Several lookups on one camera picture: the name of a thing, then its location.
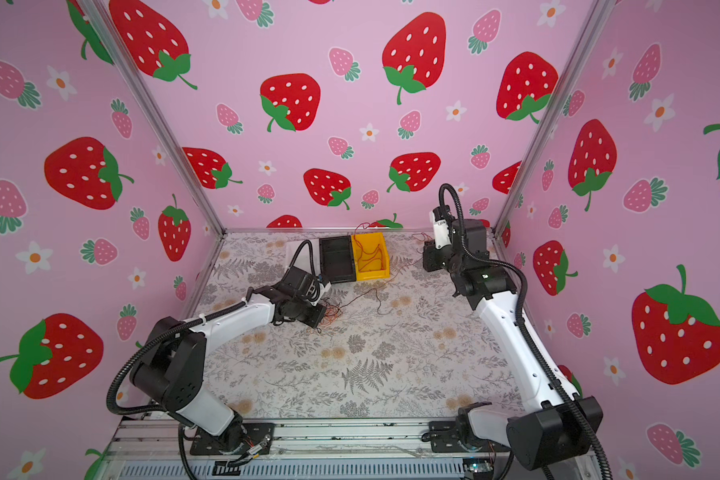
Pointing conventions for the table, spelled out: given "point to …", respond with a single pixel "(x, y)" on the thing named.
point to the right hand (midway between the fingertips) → (427, 240)
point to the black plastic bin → (338, 260)
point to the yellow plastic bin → (372, 271)
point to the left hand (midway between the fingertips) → (323, 313)
